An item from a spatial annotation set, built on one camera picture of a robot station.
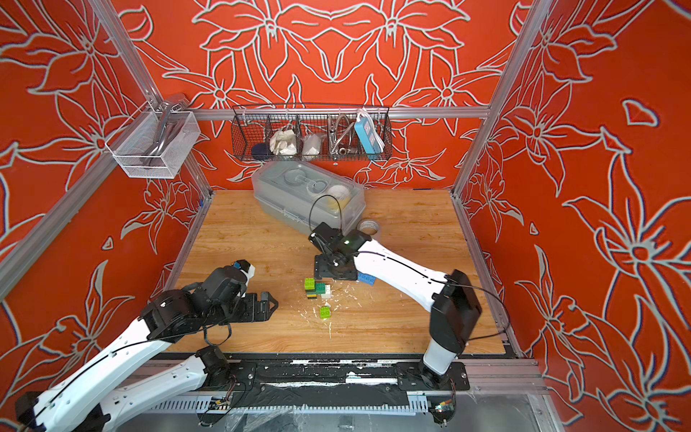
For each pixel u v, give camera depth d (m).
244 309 0.60
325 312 0.83
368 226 1.06
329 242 0.60
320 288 0.85
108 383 0.42
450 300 0.43
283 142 0.91
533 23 0.73
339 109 0.92
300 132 0.99
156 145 0.83
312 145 0.93
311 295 0.87
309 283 0.81
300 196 0.93
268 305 0.62
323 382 0.73
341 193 0.98
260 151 0.96
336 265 0.55
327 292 0.86
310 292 0.85
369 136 0.88
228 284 0.51
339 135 0.83
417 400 0.70
